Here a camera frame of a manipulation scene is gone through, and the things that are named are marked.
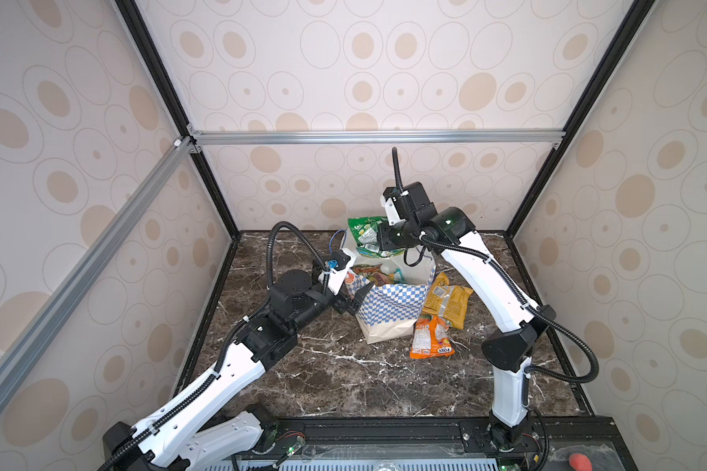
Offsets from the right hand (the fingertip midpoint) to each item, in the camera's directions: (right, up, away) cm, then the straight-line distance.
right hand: (389, 233), depth 78 cm
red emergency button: (+44, -55, -9) cm, 70 cm away
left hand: (-7, -9, -13) cm, 17 cm away
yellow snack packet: (+21, -21, +18) cm, 35 cm away
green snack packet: (-6, 0, -1) cm, 6 cm away
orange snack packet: (+13, -30, +10) cm, 34 cm away
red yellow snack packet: (-3, -12, +21) cm, 24 cm away
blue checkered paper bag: (+1, -20, +2) cm, 21 cm away
